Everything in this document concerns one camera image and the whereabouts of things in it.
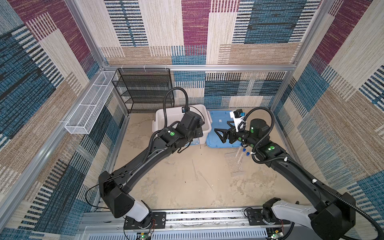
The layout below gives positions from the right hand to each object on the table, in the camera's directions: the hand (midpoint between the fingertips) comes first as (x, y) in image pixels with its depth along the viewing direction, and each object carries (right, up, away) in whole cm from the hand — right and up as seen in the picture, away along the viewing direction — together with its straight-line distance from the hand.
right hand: (221, 128), depth 74 cm
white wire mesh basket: (-80, +9, +20) cm, 83 cm away
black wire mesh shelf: (-50, +27, +35) cm, 66 cm away
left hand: (-11, +1, +1) cm, 11 cm away
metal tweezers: (-10, -10, +23) cm, 27 cm away
